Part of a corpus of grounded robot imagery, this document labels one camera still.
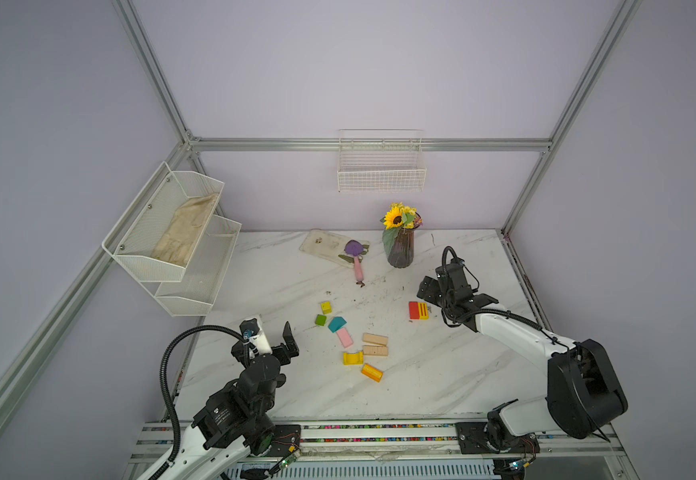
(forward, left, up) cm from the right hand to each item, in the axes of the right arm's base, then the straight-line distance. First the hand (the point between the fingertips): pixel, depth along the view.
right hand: (427, 287), depth 90 cm
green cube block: (-5, +34, -10) cm, 36 cm away
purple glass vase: (+19, +6, -6) cm, 21 cm away
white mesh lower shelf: (-3, +72, +1) cm, 72 cm away
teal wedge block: (-7, +28, -9) cm, 31 cm away
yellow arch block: (-19, +23, -10) cm, 32 cm away
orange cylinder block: (-23, +17, -11) cm, 30 cm away
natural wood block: (-12, +16, -11) cm, 23 cm away
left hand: (-18, +43, +8) cm, 47 cm away
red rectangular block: (-2, +3, -10) cm, 11 cm away
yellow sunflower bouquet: (+17, +9, +14) cm, 24 cm away
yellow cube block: (-2, +32, -10) cm, 34 cm away
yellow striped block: (-2, 0, -10) cm, 11 cm away
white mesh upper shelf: (+2, +74, +21) cm, 77 cm away
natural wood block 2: (-16, +16, -10) cm, 25 cm away
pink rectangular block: (-12, +26, -11) cm, 30 cm away
